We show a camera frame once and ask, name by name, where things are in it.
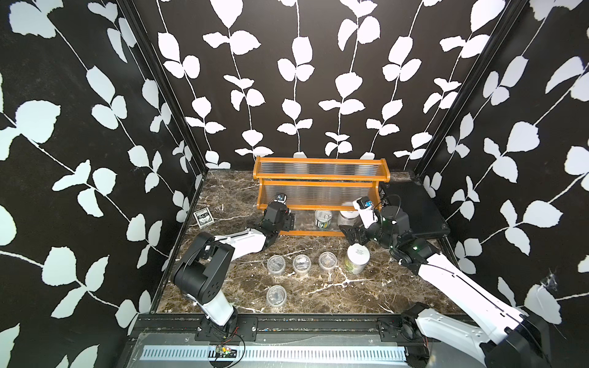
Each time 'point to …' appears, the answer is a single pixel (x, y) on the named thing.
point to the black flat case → (404, 189)
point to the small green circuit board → (223, 352)
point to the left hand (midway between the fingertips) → (285, 209)
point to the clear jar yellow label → (301, 264)
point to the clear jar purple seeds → (276, 264)
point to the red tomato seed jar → (281, 198)
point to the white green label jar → (358, 255)
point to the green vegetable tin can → (323, 219)
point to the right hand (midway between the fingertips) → (349, 216)
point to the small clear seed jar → (276, 295)
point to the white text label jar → (349, 218)
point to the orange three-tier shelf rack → (320, 192)
